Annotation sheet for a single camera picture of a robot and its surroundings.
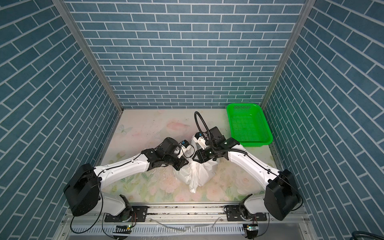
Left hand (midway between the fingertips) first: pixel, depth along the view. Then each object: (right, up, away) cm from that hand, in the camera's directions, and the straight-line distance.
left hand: (188, 162), depth 82 cm
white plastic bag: (+4, -5, -5) cm, 8 cm away
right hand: (+4, +5, -3) cm, 7 cm away
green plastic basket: (+44, +20, +31) cm, 57 cm away
